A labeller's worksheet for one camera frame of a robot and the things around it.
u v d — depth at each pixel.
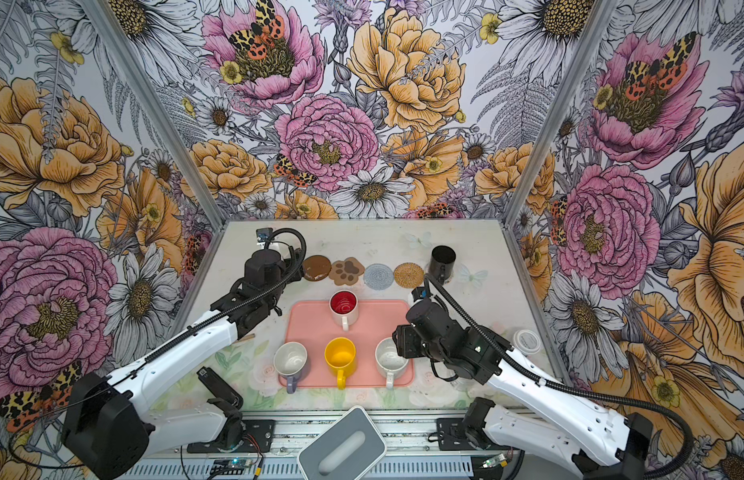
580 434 0.41
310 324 0.94
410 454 0.73
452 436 0.74
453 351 0.51
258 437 0.73
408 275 1.06
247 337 0.59
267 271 0.60
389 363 0.85
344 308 0.94
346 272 1.06
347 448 0.72
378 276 1.05
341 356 0.85
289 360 0.85
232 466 0.71
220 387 0.83
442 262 1.00
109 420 0.39
